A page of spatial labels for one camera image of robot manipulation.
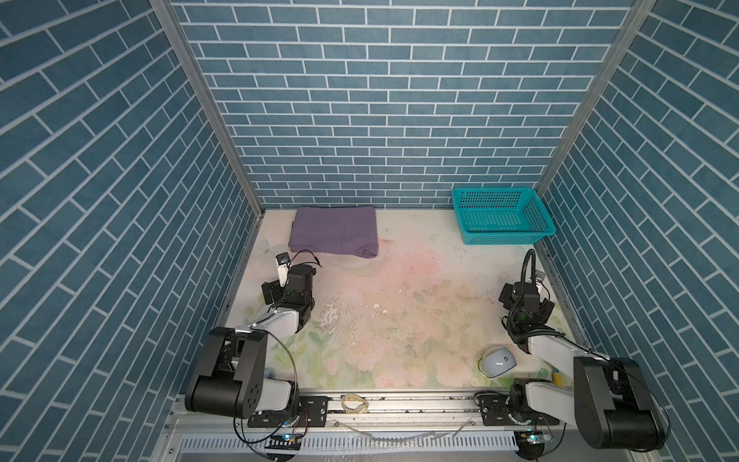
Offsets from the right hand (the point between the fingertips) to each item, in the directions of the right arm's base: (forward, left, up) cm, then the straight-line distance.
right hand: (527, 289), depth 89 cm
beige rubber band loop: (-33, +51, -7) cm, 61 cm away
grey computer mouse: (-23, +13, 0) cm, 26 cm away
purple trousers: (+26, +67, -6) cm, 72 cm away
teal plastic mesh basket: (+39, -1, -7) cm, 40 cm away
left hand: (-3, +77, +3) cm, 77 cm away
